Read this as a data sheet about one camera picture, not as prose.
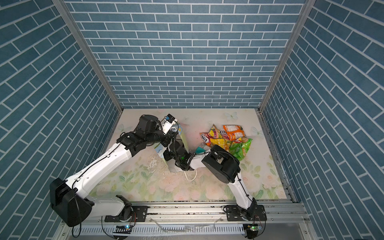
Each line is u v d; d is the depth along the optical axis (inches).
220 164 21.4
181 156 29.1
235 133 39.9
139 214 29.1
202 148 36.9
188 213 29.7
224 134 40.1
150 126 23.1
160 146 27.1
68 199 14.9
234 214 29.0
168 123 25.7
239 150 33.1
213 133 38.9
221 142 36.5
